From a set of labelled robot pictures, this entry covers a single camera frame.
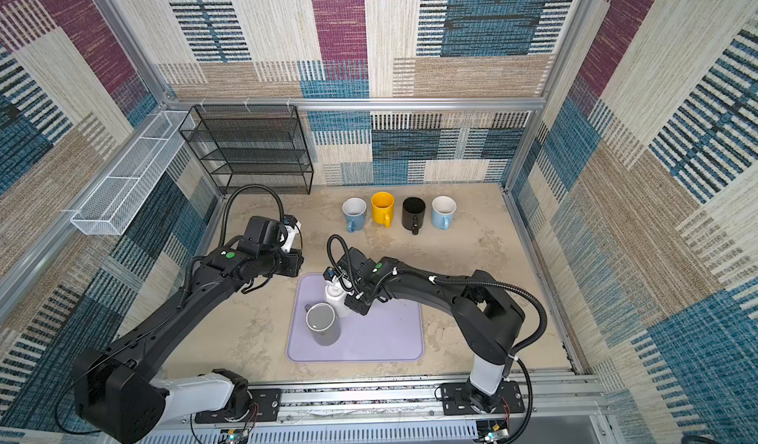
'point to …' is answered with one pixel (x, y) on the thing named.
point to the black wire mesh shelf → (251, 146)
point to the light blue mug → (442, 212)
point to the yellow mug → (383, 207)
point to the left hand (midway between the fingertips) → (303, 258)
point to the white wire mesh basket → (112, 205)
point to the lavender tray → (392, 332)
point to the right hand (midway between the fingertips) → (362, 299)
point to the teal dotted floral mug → (354, 209)
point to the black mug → (413, 213)
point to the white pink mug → (335, 295)
